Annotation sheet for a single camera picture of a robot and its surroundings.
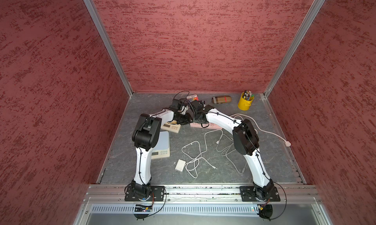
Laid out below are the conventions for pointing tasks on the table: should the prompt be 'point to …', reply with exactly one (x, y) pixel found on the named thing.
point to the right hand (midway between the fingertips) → (199, 122)
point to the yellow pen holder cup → (245, 101)
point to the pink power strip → (207, 125)
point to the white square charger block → (180, 165)
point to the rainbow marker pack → (193, 98)
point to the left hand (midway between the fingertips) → (191, 123)
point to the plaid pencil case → (221, 99)
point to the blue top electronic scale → (161, 150)
